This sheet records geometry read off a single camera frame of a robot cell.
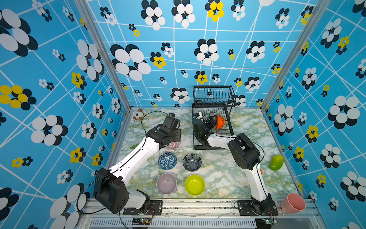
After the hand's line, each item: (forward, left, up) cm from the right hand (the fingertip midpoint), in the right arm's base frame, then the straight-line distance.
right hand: (217, 119), depth 95 cm
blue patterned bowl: (-24, +33, -12) cm, 43 cm away
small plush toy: (+13, +60, -9) cm, 62 cm away
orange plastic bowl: (+3, -3, -6) cm, 8 cm away
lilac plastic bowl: (-38, +32, -12) cm, 51 cm away
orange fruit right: (-32, -24, -11) cm, 41 cm away
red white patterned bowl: (-13, +30, -12) cm, 35 cm away
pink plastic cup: (-48, -31, -5) cm, 58 cm away
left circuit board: (-56, +44, -15) cm, 72 cm away
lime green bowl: (-39, +16, -12) cm, 44 cm away
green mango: (-26, -34, -9) cm, 44 cm away
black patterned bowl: (-25, +17, -12) cm, 33 cm away
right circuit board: (-55, -18, -15) cm, 60 cm away
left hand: (-15, +26, +6) cm, 30 cm away
